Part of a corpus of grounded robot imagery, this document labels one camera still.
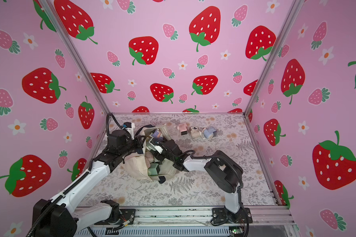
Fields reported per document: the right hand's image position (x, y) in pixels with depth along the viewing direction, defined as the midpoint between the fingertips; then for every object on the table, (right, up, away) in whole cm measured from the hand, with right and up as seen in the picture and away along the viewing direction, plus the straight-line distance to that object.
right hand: (151, 148), depth 85 cm
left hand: (-1, +8, -4) cm, 9 cm away
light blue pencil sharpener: (+38, +9, +19) cm, 43 cm away
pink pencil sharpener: (+18, +13, +22) cm, 31 cm away
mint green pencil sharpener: (+2, -12, -1) cm, 12 cm away
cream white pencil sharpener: (+27, +8, +20) cm, 35 cm away
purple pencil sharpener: (+3, +8, +5) cm, 10 cm away
